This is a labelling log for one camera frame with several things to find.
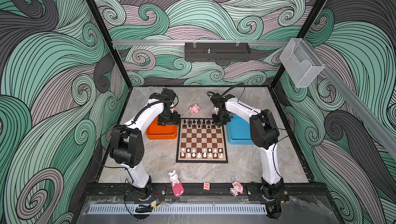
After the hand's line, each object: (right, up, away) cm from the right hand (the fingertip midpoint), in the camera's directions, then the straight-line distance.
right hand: (218, 124), depth 96 cm
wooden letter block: (-9, -27, -22) cm, 36 cm away
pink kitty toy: (-15, +10, +7) cm, 19 cm away
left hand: (-28, +3, -10) cm, 29 cm away
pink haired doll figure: (+5, -26, -24) cm, 36 cm away
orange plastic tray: (-40, -4, -1) cm, 40 cm away
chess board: (-12, -8, -7) cm, 16 cm away
